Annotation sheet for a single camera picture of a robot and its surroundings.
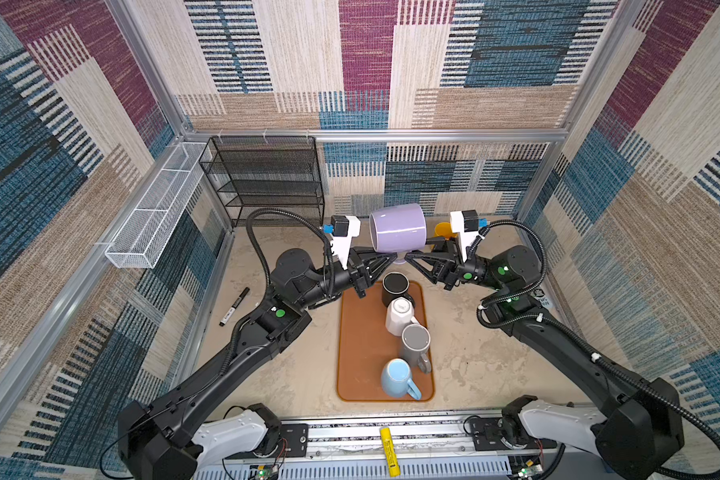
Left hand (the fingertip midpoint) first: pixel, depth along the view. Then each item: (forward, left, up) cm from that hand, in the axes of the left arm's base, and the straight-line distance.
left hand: (396, 252), depth 57 cm
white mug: (+3, -4, -31) cm, 31 cm away
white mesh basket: (+16, +58, -9) cm, 61 cm away
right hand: (+1, -2, -2) cm, 3 cm away
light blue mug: (-14, -1, -32) cm, 35 cm away
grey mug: (-4, -7, -31) cm, 32 cm away
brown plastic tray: (-1, +6, -41) cm, 41 cm away
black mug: (+14, -4, -32) cm, 35 cm away
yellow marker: (-27, 0, -40) cm, 48 cm away
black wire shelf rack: (+54, +45, -21) cm, 74 cm away
